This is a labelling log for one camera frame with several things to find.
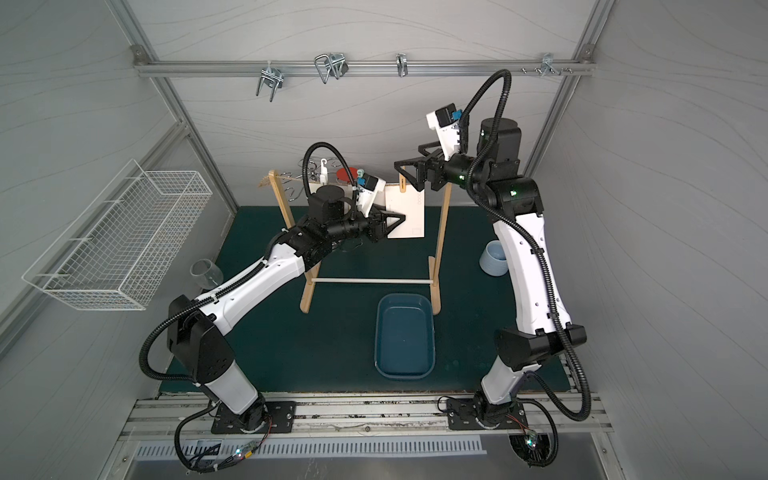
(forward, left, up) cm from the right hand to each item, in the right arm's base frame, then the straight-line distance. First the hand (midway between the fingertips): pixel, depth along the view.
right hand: (409, 154), depth 61 cm
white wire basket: (-15, +67, -18) cm, 71 cm away
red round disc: (+19, +20, -21) cm, 35 cm away
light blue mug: (+6, -29, -46) cm, 54 cm away
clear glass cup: (-9, +58, -36) cm, 69 cm away
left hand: (-4, +3, -15) cm, 16 cm away
